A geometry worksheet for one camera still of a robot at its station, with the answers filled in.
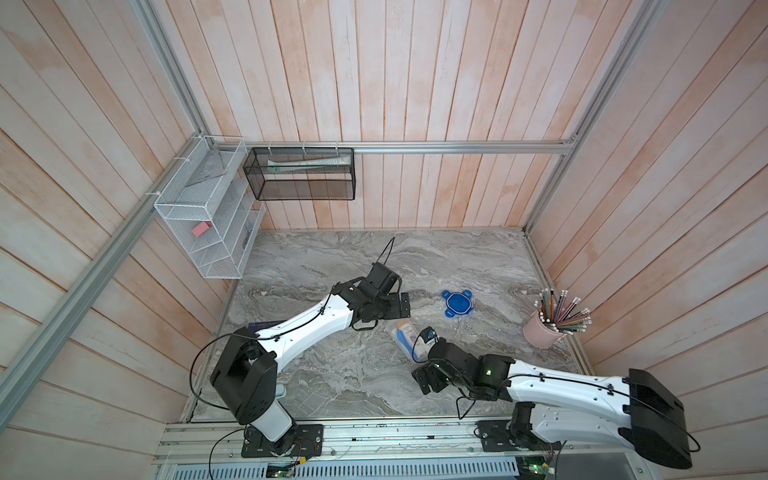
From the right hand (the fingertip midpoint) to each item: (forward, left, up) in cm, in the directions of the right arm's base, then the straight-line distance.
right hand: (424, 364), depth 82 cm
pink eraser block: (+28, +63, +25) cm, 73 cm away
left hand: (+11, +8, +8) cm, 16 cm away
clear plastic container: (+8, +5, +1) cm, 10 cm away
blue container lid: (+23, -14, -5) cm, 27 cm away
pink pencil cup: (+10, -35, -2) cm, 37 cm away
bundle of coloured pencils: (+14, -40, +4) cm, 43 cm away
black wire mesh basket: (+59, +41, +22) cm, 76 cm away
